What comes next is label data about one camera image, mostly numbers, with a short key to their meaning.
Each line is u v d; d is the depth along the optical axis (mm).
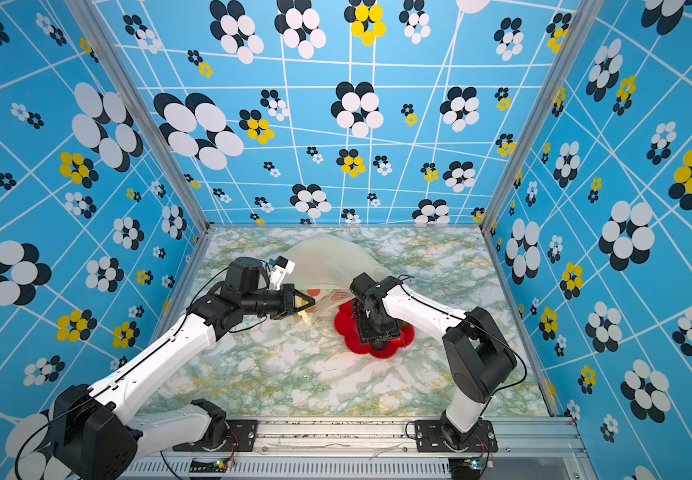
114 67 768
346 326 909
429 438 732
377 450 723
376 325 727
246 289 616
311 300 738
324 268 1001
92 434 380
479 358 452
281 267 711
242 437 739
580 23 692
